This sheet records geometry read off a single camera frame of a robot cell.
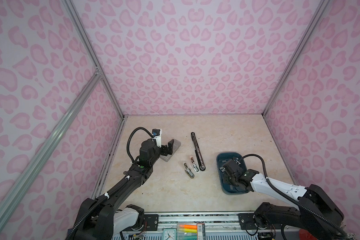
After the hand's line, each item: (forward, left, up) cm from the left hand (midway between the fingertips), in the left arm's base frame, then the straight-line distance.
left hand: (166, 136), depth 82 cm
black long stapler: (+1, -19, -20) cm, 27 cm away
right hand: (-16, -34, -19) cm, 42 cm away
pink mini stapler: (-9, -16, -19) cm, 26 cm away
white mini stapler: (-12, -12, -20) cm, 26 cm away
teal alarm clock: (-42, -2, -18) cm, 46 cm away
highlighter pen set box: (-41, -12, -19) cm, 47 cm away
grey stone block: (-5, -4, -1) cm, 7 cm away
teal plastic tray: (-5, -32, -15) cm, 36 cm away
